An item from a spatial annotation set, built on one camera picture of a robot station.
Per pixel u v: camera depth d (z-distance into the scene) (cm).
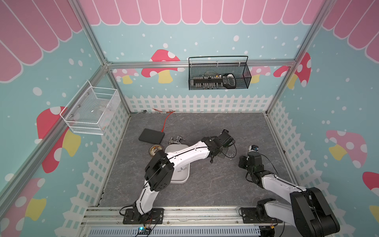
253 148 81
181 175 89
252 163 70
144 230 73
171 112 123
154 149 99
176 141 101
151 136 106
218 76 92
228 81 90
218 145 65
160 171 49
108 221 74
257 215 72
